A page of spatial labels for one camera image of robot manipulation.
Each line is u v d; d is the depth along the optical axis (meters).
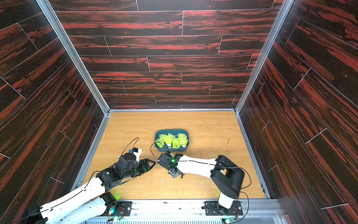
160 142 0.96
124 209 0.71
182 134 0.98
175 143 0.95
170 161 0.65
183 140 0.96
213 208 0.72
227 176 0.47
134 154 0.64
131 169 0.62
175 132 1.03
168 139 0.96
